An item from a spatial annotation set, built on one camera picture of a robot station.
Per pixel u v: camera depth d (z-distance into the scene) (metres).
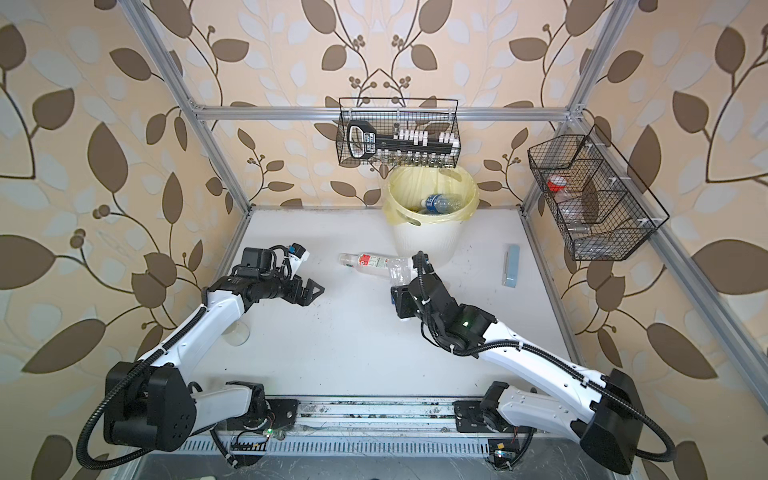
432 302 0.53
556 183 0.81
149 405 0.40
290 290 0.74
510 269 0.98
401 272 0.74
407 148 0.83
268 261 0.70
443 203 1.03
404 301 0.65
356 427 0.74
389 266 0.95
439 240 0.89
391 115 0.91
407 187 1.00
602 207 0.73
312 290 0.77
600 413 0.39
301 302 0.75
